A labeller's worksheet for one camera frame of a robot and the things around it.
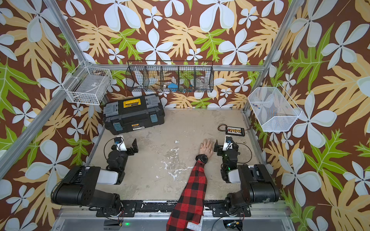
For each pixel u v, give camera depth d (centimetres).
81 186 45
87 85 86
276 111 82
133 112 96
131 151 80
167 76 98
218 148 82
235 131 105
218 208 74
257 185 45
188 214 73
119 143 74
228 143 75
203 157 86
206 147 93
